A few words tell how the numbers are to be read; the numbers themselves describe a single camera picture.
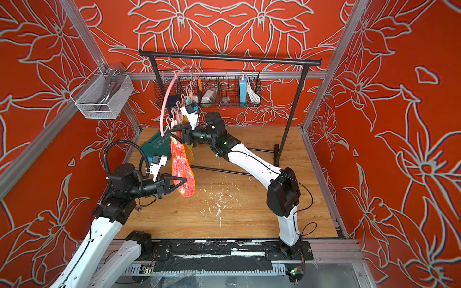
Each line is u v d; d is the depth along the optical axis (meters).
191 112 0.62
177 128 0.69
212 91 0.95
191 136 0.63
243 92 0.87
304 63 0.54
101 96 0.83
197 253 0.73
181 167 0.63
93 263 0.42
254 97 0.90
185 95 0.75
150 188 0.58
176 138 0.65
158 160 0.59
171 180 0.62
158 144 1.04
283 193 0.48
